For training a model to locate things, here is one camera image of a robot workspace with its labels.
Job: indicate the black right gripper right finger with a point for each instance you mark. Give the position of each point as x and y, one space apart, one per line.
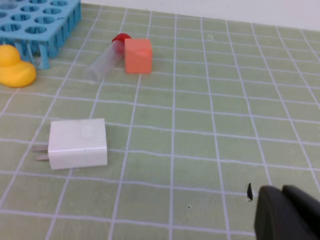
307 206

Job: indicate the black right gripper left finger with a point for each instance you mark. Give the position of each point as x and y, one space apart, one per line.
277 219

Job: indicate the red-capped clear tube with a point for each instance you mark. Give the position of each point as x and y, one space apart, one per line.
108 59

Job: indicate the green grid cloth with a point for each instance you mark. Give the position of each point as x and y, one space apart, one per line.
228 107

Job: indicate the blue tube rack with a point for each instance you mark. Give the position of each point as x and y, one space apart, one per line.
38 28

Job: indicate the white power adapter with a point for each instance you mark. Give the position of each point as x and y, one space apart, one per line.
75 144

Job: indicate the orange foam cube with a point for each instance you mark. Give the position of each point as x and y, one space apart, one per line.
138 56

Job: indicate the yellow rubber duck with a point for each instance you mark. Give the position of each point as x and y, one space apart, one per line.
14 72

